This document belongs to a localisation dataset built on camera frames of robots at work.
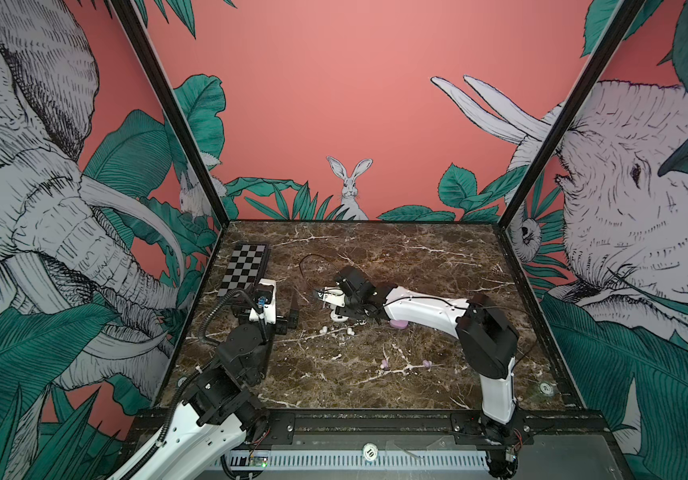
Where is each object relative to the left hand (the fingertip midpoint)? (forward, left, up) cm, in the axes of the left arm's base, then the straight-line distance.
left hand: (272, 286), depth 67 cm
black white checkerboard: (+24, +18, -25) cm, 39 cm away
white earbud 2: (0, -18, -29) cm, 34 cm away
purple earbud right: (-10, -40, -28) cm, 50 cm away
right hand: (+10, -15, -20) cm, 27 cm away
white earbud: (+1, -10, -28) cm, 30 cm away
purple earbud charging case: (+2, -33, -27) cm, 43 cm away
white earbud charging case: (+5, -14, -28) cm, 31 cm away
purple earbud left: (-10, -27, -28) cm, 41 cm away
